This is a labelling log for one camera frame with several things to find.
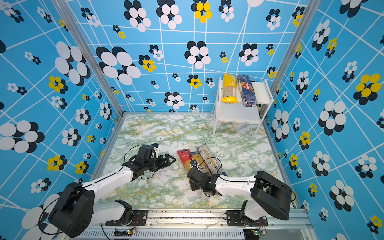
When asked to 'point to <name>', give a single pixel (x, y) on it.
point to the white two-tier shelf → (232, 112)
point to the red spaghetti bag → (185, 157)
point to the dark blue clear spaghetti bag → (195, 155)
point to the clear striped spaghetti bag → (211, 165)
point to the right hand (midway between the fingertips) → (193, 179)
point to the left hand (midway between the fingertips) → (172, 161)
